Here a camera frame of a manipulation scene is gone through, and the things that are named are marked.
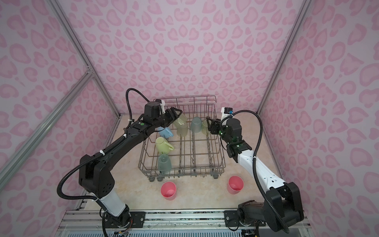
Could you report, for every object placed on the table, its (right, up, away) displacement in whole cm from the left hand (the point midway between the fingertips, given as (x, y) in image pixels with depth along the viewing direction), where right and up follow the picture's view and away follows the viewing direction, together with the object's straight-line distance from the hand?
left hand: (180, 111), depth 80 cm
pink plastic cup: (-7, -44, +1) cm, 44 cm away
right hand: (+16, -4, -2) cm, 17 cm away
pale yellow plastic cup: (-1, -12, +22) cm, 25 cm away
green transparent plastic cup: (+14, -9, +17) cm, 24 cm away
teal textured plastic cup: (-9, -29, +1) cm, 30 cm away
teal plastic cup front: (+8, -8, +15) cm, 19 cm away
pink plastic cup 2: (+31, -41, +3) cm, 52 cm away
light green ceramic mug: (-11, -20, +6) cm, 24 cm away
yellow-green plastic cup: (0, -7, -2) cm, 8 cm away
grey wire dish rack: (+1, -23, +17) cm, 28 cm away
